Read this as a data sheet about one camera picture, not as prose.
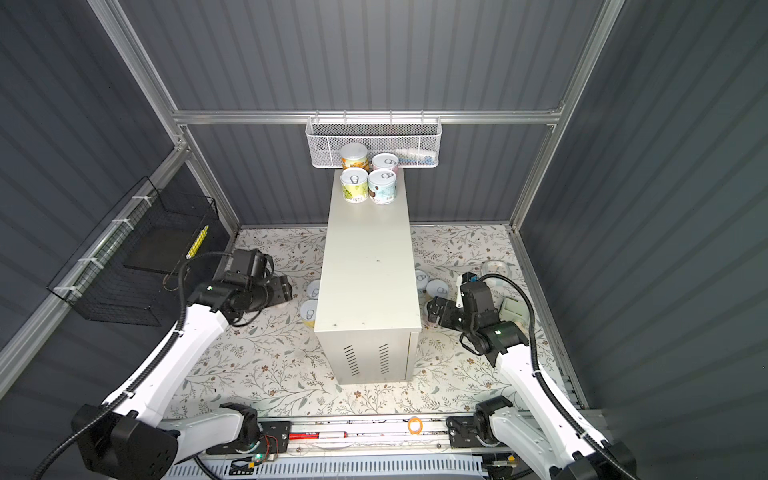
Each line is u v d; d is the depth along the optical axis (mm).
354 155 798
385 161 806
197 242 788
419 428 751
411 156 912
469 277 720
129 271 720
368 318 569
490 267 1049
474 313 590
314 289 945
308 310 905
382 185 754
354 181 754
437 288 944
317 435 736
